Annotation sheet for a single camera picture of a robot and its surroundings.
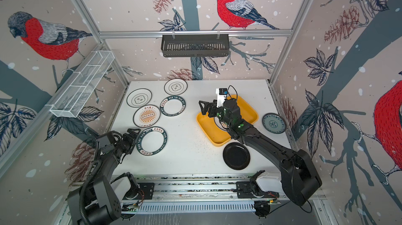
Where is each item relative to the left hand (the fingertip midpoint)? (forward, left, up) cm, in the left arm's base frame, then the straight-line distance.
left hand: (140, 131), depth 87 cm
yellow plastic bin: (-1, -44, -6) cm, 45 cm away
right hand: (+9, -38, +18) cm, 43 cm away
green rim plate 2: (-3, -6, -7) cm, 9 cm away
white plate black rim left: (+30, +11, -6) cm, 32 cm away
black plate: (-12, -55, -6) cm, 56 cm away
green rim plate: (+23, -14, -7) cm, 28 cm away
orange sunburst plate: (+14, +1, -6) cm, 15 cm away
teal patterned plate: (+9, -82, -7) cm, 82 cm away
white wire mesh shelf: (+3, +25, +24) cm, 34 cm away
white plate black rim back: (+41, -14, -6) cm, 44 cm away
